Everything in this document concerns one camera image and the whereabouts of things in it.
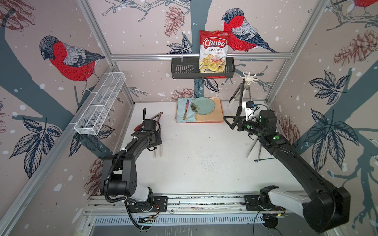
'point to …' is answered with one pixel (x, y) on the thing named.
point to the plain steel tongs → (247, 87)
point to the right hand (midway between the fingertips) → (228, 116)
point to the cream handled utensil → (251, 140)
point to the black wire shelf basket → (189, 68)
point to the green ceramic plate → (206, 105)
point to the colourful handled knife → (184, 116)
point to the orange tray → (217, 115)
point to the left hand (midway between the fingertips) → (158, 137)
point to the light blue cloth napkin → (181, 106)
